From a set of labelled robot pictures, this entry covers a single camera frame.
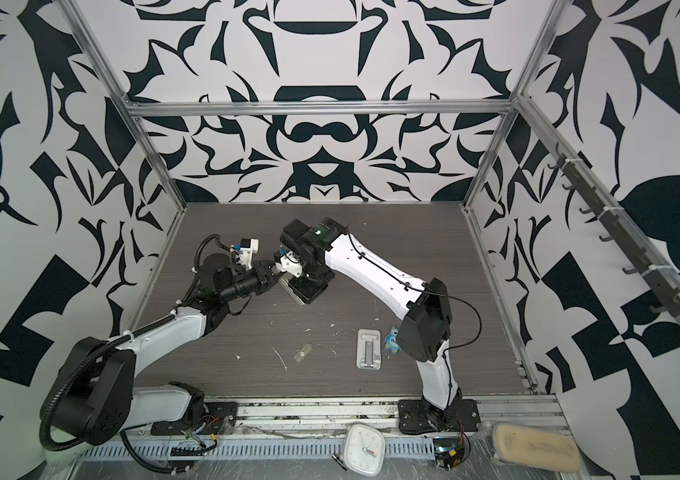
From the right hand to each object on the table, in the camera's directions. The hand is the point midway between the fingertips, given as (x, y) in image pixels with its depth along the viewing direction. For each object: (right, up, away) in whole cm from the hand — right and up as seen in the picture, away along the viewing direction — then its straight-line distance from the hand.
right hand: (305, 295), depth 77 cm
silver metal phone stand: (+17, -16, +7) cm, 24 cm away
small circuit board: (+34, -35, -5) cm, 49 cm away
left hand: (-4, +9, +3) cm, 10 cm away
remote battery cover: (-2, -18, +8) cm, 20 cm away
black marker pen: (+9, -36, -8) cm, 38 cm away
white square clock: (+14, -32, -9) cm, 37 cm away
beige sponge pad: (+52, -32, -10) cm, 61 cm away
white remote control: (-5, +3, +1) cm, 6 cm away
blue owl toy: (+23, -14, +8) cm, 28 cm away
